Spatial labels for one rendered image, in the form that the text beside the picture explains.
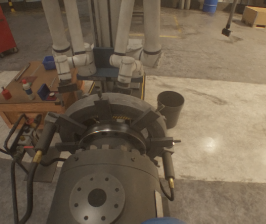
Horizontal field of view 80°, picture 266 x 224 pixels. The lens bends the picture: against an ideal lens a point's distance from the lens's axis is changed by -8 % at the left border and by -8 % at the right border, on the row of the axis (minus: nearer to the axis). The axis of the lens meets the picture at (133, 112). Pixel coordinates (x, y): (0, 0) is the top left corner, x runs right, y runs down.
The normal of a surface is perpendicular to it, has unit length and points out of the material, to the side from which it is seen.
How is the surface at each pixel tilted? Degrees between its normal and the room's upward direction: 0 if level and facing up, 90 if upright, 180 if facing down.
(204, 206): 0
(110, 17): 90
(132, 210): 27
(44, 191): 0
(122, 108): 90
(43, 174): 0
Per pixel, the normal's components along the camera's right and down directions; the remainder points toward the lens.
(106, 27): -0.09, 0.68
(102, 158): -0.02, -0.73
